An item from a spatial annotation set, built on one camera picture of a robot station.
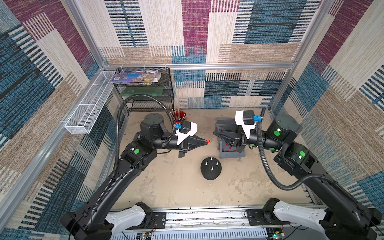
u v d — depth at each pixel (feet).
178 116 3.33
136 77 2.72
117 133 1.48
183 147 1.57
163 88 3.42
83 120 2.30
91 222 1.20
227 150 3.19
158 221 2.43
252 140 1.47
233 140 1.47
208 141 1.71
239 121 1.32
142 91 3.23
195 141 1.67
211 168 2.56
